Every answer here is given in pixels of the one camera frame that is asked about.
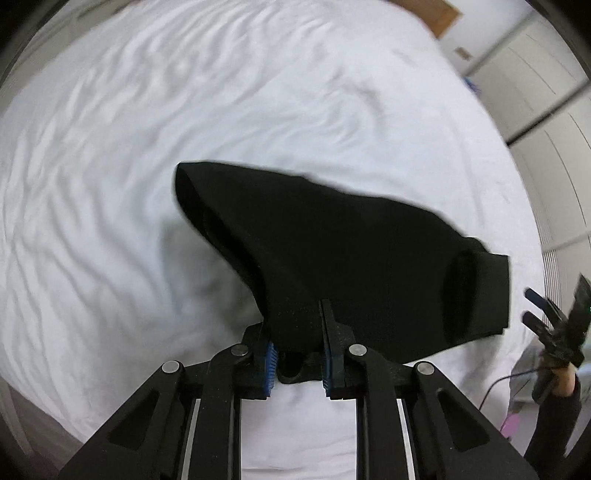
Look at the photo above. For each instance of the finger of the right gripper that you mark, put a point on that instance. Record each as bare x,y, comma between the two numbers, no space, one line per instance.
540,302
536,325

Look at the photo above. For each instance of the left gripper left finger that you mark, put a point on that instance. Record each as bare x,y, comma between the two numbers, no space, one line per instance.
183,422

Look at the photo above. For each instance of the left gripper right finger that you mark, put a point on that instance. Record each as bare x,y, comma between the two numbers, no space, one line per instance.
411,422

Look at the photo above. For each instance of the black pants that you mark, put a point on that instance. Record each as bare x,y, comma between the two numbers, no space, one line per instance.
405,281

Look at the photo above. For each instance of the right hand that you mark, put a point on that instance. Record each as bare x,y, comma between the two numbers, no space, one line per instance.
565,381

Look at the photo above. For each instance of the white bed sheet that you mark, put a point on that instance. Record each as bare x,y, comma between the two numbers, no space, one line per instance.
103,278

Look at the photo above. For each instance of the white wardrobe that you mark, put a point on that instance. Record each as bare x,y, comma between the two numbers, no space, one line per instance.
538,94

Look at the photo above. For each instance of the blue item on nightstand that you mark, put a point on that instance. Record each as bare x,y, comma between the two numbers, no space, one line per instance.
472,86

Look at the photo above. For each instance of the wooden headboard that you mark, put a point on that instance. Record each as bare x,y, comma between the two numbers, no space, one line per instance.
438,15

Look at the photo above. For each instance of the wall socket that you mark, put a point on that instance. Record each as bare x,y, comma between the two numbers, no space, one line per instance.
463,53

